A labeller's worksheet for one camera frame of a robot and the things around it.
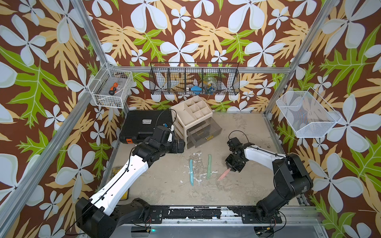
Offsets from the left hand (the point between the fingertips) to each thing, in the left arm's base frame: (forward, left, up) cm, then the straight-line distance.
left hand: (178, 141), depth 77 cm
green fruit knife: (-7, -18, -22) cm, 29 cm away
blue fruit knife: (-8, -7, -21) cm, 24 cm away
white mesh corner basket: (+13, -72, +6) cm, 73 cm away
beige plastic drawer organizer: (+12, -8, +3) cm, 14 cm away
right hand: (-5, -28, -23) cm, 37 cm away
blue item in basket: (+36, -10, +6) cm, 38 cm away
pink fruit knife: (-9, -27, -22) cm, 36 cm away
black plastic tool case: (+24, +31, -16) cm, 42 cm away
